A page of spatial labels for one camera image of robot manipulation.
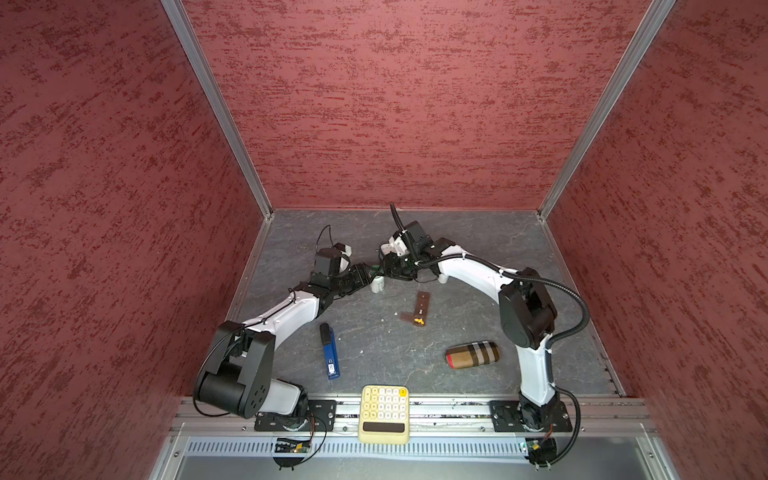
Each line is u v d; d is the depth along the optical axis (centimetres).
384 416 72
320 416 74
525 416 66
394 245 87
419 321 90
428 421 74
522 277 54
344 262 74
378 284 93
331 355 83
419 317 91
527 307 53
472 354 81
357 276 79
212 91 85
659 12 71
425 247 72
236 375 43
